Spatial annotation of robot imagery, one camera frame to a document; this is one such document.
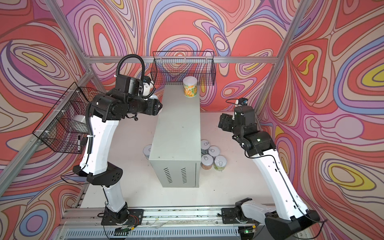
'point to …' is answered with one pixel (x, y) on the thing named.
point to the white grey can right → (214, 151)
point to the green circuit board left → (121, 231)
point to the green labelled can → (220, 162)
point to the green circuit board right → (247, 229)
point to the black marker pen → (79, 143)
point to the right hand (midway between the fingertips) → (229, 121)
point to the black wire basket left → (65, 127)
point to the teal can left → (147, 151)
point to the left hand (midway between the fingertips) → (156, 102)
